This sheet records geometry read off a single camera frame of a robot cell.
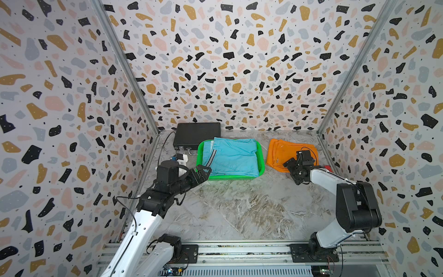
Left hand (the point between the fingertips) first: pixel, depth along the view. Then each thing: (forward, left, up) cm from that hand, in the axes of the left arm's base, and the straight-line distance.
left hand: (206, 172), depth 71 cm
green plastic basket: (+18, +7, -16) cm, 25 cm away
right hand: (+15, -43, -20) cm, 49 cm away
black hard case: (+46, +19, -25) cm, 56 cm away
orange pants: (+30, -42, -24) cm, 56 cm away
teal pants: (+21, -11, -17) cm, 29 cm away
